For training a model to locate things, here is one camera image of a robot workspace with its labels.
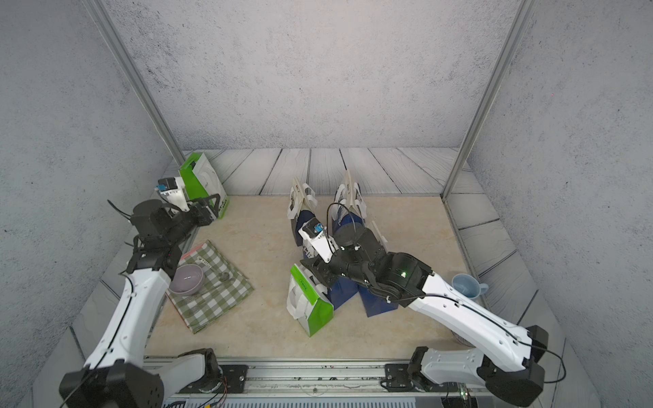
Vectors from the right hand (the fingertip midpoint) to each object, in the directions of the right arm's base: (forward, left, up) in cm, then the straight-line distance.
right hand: (310, 254), depth 61 cm
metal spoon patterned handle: (+11, +36, -31) cm, 49 cm away
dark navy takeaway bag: (+25, +7, -17) cm, 31 cm away
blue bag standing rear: (+25, -10, -9) cm, 28 cm away
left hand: (+19, +29, +2) cm, 34 cm away
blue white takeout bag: (+3, -8, -26) cm, 28 cm away
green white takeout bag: (+40, +47, -12) cm, 63 cm away
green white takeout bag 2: (-7, +1, -10) cm, 12 cm away
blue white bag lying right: (-2, -17, -24) cm, 29 cm away
